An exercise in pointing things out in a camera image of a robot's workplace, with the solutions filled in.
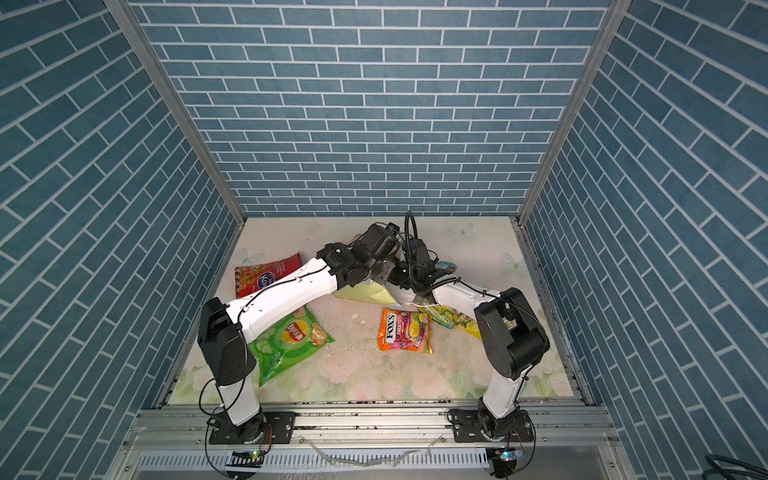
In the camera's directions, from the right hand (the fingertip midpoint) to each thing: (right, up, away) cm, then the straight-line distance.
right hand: (379, 270), depth 90 cm
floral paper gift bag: (-3, -5, -11) cm, 12 cm away
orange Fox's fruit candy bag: (+8, -18, -3) cm, 19 cm away
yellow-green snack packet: (+26, -16, 0) cm, 31 cm away
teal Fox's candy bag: (+24, 0, +11) cm, 26 cm away
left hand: (+4, +2, -8) cm, 9 cm away
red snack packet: (-44, -3, +9) cm, 45 cm away
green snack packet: (-25, -20, -8) cm, 33 cm away
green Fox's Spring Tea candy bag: (+19, -14, +1) cm, 23 cm away
